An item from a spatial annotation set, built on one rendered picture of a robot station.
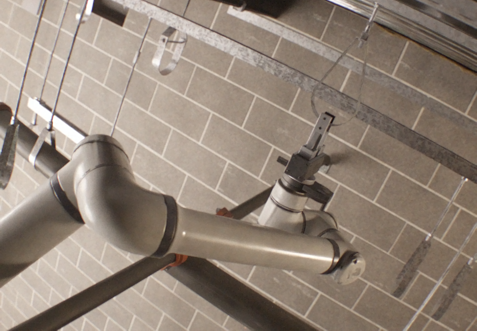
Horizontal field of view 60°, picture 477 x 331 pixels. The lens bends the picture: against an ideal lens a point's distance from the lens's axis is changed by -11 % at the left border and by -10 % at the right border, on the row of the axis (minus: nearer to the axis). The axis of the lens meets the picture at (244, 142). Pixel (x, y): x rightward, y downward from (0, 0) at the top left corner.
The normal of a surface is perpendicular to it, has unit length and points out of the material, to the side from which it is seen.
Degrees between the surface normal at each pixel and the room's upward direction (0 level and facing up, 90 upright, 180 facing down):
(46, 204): 64
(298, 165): 90
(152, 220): 52
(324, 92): 90
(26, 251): 90
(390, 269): 90
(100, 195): 48
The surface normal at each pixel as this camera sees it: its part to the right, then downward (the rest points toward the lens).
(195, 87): -0.43, 0.13
